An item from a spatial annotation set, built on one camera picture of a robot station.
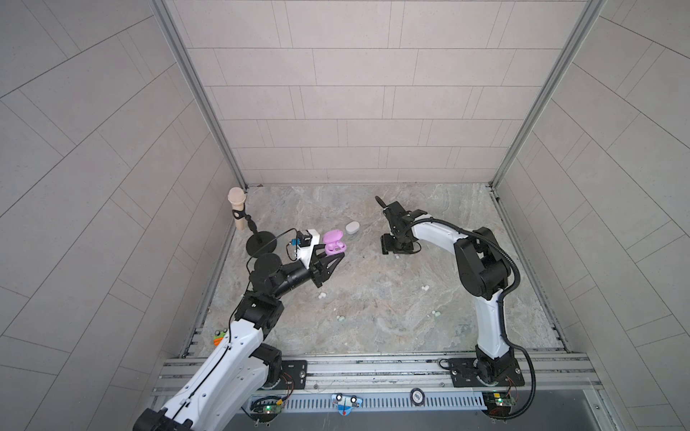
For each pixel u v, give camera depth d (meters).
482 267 0.54
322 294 0.85
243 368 0.57
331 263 0.65
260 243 0.96
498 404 0.68
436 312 0.81
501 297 0.55
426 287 0.87
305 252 0.60
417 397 0.68
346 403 0.66
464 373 0.71
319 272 0.60
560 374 0.71
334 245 0.67
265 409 0.65
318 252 0.67
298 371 0.71
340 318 0.81
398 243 0.83
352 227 1.01
